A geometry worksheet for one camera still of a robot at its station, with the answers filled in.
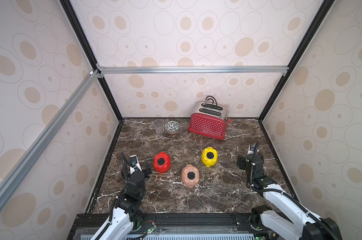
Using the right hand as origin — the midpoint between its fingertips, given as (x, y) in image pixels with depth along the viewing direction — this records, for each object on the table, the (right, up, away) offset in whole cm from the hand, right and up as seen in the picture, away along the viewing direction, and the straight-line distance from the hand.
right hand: (254, 156), depth 85 cm
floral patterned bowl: (-49, +19, +28) cm, 60 cm away
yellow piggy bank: (-25, 0, +5) cm, 25 cm away
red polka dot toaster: (-24, +22, +12) cm, 35 cm away
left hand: (-63, -1, -5) cm, 63 cm away
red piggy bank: (-53, -3, +1) cm, 53 cm away
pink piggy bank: (-37, -10, -3) cm, 38 cm away
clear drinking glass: (-59, +19, +27) cm, 68 cm away
